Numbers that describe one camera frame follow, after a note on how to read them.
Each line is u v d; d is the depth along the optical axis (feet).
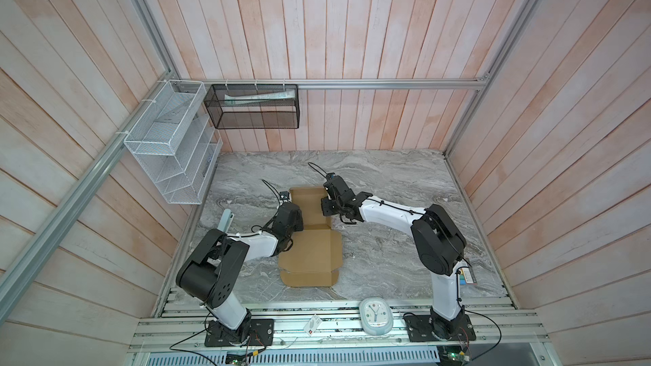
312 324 2.44
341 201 2.40
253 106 3.49
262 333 2.40
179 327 2.50
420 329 2.40
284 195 2.76
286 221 2.40
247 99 2.96
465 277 2.74
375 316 2.45
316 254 2.89
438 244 1.67
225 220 3.10
